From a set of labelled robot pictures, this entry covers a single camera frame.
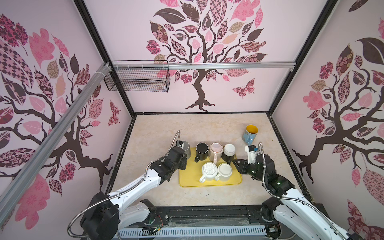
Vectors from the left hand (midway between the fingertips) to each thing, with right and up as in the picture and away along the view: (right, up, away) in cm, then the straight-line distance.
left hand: (182, 159), depth 84 cm
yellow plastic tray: (+4, -11, +3) cm, 12 cm away
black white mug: (+28, +3, +4) cm, 28 cm away
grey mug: (+3, +7, -3) cm, 8 cm away
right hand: (+28, +1, -6) cm, 29 cm away
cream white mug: (+24, -7, -3) cm, 25 cm away
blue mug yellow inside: (+43, +14, +11) cm, 47 cm away
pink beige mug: (+20, +5, +1) cm, 20 cm away
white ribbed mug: (+15, -6, -3) cm, 17 cm away
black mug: (+11, +4, +4) cm, 13 cm away
